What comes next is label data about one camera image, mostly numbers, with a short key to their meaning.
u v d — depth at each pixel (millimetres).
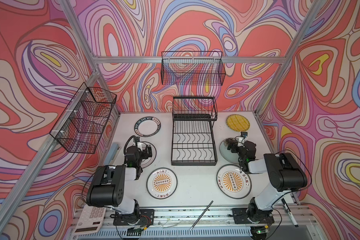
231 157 908
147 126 1122
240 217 734
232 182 842
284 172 478
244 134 822
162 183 843
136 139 785
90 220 714
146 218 723
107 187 449
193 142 991
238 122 1120
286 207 754
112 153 910
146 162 928
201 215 746
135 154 725
